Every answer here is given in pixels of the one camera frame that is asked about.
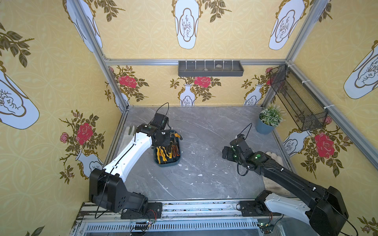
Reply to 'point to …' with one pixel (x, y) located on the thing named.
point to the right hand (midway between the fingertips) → (228, 153)
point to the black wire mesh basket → (308, 112)
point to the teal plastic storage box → (169, 155)
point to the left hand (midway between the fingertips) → (167, 141)
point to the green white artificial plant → (272, 115)
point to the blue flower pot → (262, 128)
